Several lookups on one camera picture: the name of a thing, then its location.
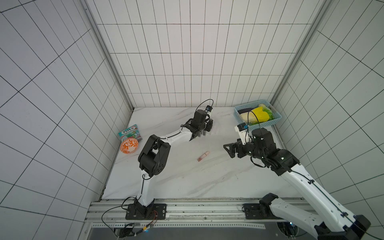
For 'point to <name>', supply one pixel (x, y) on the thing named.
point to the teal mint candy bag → (131, 132)
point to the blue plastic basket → (243, 108)
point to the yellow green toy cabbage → (257, 115)
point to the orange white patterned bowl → (129, 145)
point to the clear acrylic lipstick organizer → (205, 133)
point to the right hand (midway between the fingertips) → (226, 143)
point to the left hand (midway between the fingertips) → (208, 122)
